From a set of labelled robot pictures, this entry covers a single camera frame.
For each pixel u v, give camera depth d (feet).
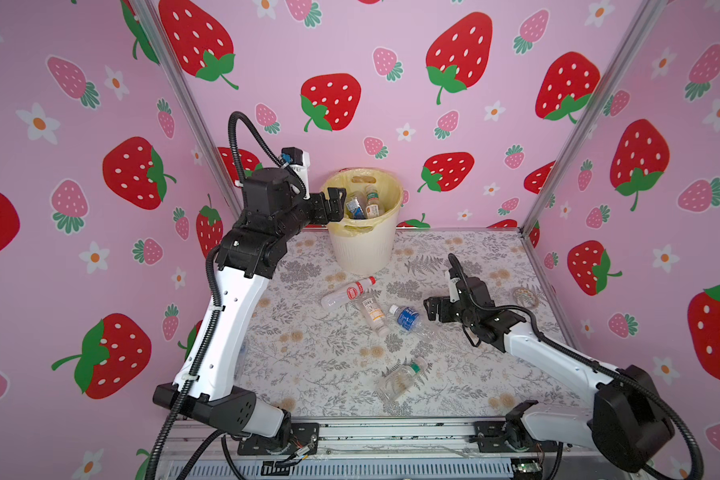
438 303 2.51
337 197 1.84
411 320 2.97
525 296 3.32
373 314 2.98
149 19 2.25
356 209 3.32
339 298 3.16
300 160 1.75
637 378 1.40
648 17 2.26
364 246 3.13
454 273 2.54
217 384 1.27
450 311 2.49
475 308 2.09
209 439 1.49
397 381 2.75
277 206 1.50
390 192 3.30
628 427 1.34
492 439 2.41
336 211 1.86
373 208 3.21
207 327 1.28
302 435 2.48
